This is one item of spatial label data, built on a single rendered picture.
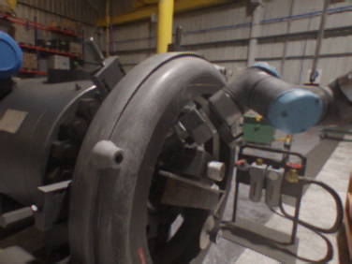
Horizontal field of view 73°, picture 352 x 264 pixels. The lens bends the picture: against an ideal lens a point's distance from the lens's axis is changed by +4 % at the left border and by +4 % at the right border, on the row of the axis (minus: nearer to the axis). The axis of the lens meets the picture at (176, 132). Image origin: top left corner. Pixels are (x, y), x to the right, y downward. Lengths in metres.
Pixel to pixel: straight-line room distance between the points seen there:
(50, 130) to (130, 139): 0.37
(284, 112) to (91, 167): 0.38
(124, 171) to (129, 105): 0.13
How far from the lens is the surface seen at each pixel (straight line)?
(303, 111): 0.52
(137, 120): 0.46
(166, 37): 4.47
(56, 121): 0.78
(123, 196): 0.46
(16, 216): 0.51
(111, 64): 0.56
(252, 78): 0.60
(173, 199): 0.58
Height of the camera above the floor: 0.87
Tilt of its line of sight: 10 degrees down
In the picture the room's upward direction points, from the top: 3 degrees clockwise
